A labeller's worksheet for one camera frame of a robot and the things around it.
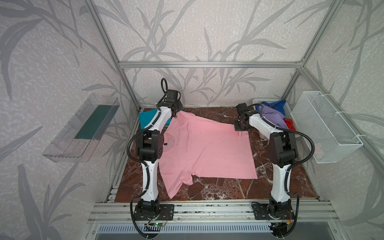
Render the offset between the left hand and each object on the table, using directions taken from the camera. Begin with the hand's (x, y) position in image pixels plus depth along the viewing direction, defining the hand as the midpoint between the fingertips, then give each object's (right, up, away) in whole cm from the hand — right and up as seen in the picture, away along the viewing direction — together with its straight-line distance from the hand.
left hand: (180, 101), depth 101 cm
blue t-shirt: (+73, -2, +11) cm, 74 cm away
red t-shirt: (+72, -16, -5) cm, 74 cm away
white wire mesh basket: (+69, -21, -40) cm, 83 cm away
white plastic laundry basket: (+77, -8, +7) cm, 78 cm away
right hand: (+41, -15, +1) cm, 44 cm away
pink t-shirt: (+9, -31, -1) cm, 32 cm away
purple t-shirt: (+60, -12, -11) cm, 62 cm away
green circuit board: (-4, -63, -30) cm, 70 cm away
